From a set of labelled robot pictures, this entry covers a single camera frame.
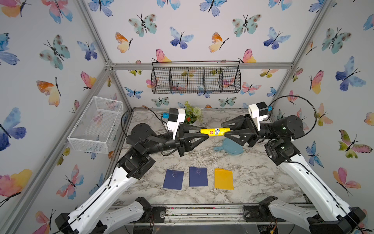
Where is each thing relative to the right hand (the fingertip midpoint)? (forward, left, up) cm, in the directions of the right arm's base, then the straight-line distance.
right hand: (226, 131), depth 48 cm
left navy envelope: (0, +23, -49) cm, 54 cm away
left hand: (-2, +7, 0) cm, 7 cm away
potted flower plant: (+38, +13, -34) cm, 53 cm away
